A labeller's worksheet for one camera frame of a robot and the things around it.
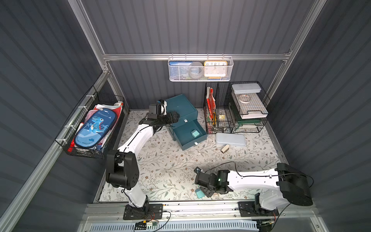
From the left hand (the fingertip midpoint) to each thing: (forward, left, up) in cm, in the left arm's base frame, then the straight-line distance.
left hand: (175, 116), depth 88 cm
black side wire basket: (-1, +44, +13) cm, 46 cm away
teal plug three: (-40, -14, -17) cm, 45 cm away
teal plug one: (-5, -13, -11) cm, 17 cm away
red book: (+26, -27, -13) cm, 40 cm away
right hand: (-35, -19, -19) cm, 44 cm away
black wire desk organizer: (+15, -44, -7) cm, 47 cm away
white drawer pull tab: (-13, -13, -11) cm, 21 cm away
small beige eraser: (-13, -32, -18) cm, 39 cm away
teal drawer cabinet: (+1, -8, +2) cm, 8 cm away
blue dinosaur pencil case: (-20, +34, +14) cm, 42 cm away
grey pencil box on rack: (+25, -49, +2) cm, 55 cm away
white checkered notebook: (+11, -51, -1) cm, 52 cm away
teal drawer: (-4, -9, -13) cm, 16 cm away
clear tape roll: (+17, -47, 0) cm, 50 cm away
